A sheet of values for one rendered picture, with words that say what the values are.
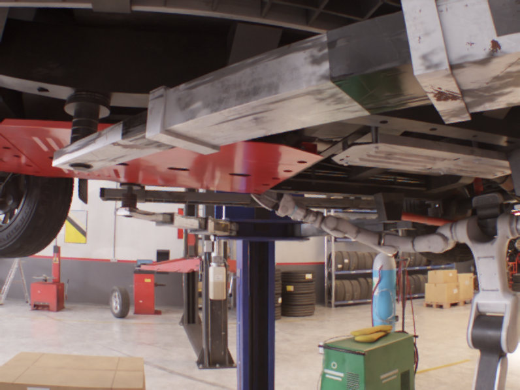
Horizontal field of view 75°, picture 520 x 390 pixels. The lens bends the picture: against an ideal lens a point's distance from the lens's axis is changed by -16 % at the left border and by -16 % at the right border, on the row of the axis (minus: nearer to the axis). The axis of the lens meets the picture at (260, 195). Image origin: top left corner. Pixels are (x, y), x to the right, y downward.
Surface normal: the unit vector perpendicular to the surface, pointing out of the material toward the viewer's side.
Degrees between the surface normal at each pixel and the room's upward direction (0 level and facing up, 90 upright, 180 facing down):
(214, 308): 90
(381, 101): 180
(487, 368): 77
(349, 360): 90
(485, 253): 105
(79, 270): 90
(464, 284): 90
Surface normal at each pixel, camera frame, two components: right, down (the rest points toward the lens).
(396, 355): 0.60, -0.20
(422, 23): -0.60, -0.13
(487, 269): -0.83, 0.18
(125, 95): -0.04, 0.99
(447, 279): 0.35, -0.14
